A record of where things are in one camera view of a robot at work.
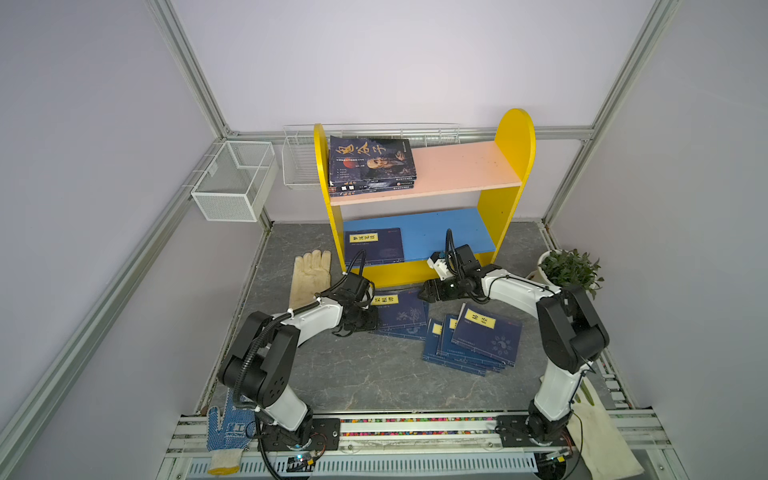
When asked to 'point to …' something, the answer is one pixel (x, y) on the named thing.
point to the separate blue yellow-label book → (380, 245)
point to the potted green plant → (566, 268)
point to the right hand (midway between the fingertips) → (427, 295)
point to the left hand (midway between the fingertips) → (377, 326)
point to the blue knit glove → (227, 442)
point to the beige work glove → (311, 276)
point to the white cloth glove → (595, 439)
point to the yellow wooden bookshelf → (463, 206)
